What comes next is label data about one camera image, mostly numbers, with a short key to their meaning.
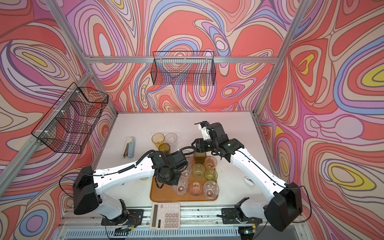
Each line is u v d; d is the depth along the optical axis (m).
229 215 0.74
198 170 0.87
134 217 0.73
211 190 0.82
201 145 0.67
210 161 0.88
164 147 0.93
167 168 0.53
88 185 0.41
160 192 0.80
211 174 0.87
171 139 1.00
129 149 0.94
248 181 0.84
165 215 0.72
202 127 0.69
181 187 0.80
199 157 0.91
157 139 1.00
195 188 0.82
